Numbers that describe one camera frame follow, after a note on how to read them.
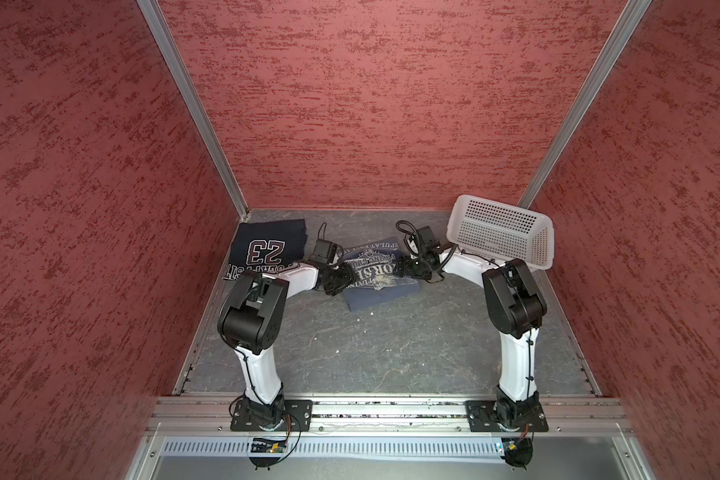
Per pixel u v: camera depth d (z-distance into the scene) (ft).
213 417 2.48
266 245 3.49
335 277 2.80
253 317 1.65
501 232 3.73
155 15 2.33
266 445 2.38
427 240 2.69
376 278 3.18
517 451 2.29
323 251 2.64
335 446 2.33
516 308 1.79
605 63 2.60
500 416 2.23
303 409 2.50
